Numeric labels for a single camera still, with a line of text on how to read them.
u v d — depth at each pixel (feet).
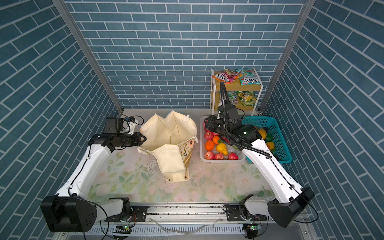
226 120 1.60
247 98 3.39
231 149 3.23
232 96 3.44
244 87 2.89
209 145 3.07
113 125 1.96
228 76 2.92
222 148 3.05
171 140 3.34
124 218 2.23
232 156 2.92
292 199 1.24
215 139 3.17
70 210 1.27
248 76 2.95
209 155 2.92
